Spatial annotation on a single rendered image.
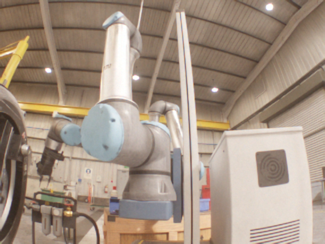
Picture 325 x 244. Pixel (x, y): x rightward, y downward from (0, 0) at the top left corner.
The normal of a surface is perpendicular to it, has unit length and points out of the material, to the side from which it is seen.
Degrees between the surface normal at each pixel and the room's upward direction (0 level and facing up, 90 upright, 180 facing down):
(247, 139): 90
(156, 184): 70
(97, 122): 95
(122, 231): 90
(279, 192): 90
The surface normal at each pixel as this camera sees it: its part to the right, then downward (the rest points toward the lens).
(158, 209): -0.13, -0.39
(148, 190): 0.09, -0.68
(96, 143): -0.51, -0.26
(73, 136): 0.72, 0.17
